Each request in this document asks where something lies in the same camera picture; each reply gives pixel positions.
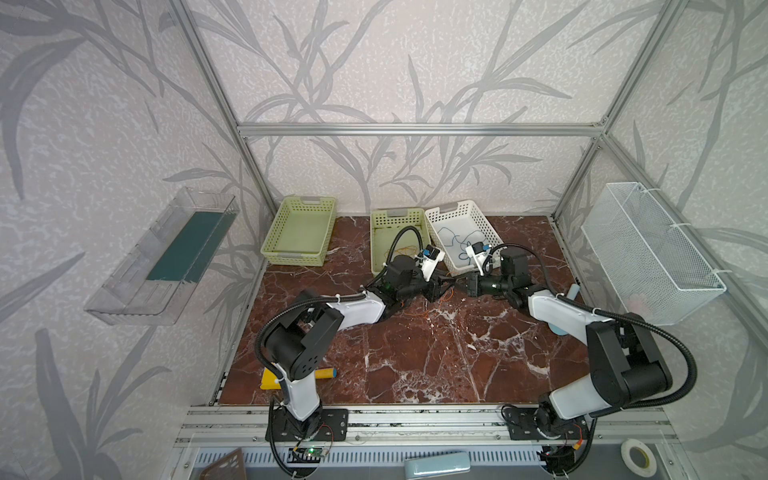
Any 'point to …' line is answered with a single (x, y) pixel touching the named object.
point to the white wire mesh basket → (659, 275)
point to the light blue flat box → (435, 466)
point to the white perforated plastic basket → (459, 227)
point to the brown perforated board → (229, 466)
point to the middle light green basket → (385, 223)
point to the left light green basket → (301, 232)
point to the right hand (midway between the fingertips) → (452, 272)
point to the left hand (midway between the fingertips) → (454, 272)
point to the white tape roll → (638, 457)
